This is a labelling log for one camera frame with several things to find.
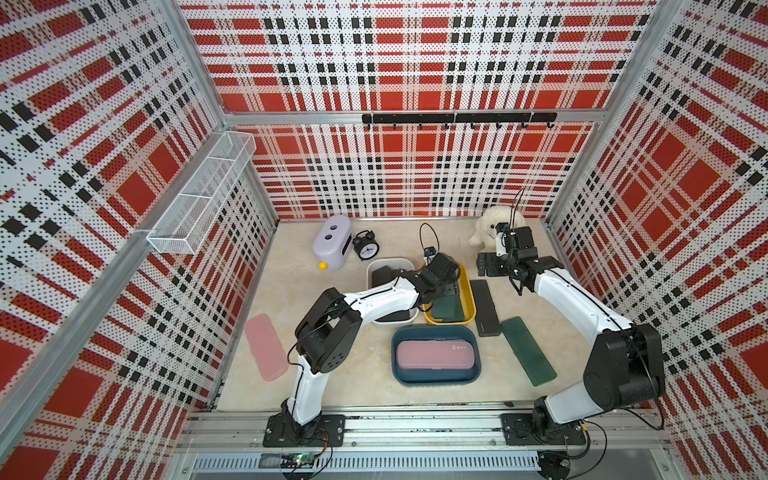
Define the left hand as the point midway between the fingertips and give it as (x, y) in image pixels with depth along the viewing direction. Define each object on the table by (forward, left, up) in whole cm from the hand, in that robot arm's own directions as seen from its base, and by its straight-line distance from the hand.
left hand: (451, 282), depth 91 cm
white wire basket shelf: (+14, +83, +12) cm, 85 cm away
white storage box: (+11, +17, -5) cm, 21 cm away
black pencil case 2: (-5, -11, -8) cm, 15 cm away
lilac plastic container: (+17, +39, +1) cm, 43 cm away
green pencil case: (-19, -21, -8) cm, 30 cm away
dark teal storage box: (-25, +6, -9) cm, 28 cm away
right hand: (+4, -13, +6) cm, 15 cm away
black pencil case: (-12, +12, +20) cm, 26 cm away
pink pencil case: (-20, +6, -7) cm, 22 cm away
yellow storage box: (+1, -5, -7) cm, 9 cm away
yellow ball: (+10, +43, -4) cm, 44 cm away
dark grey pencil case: (+8, +22, -8) cm, 25 cm away
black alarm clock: (+17, +28, -3) cm, 33 cm away
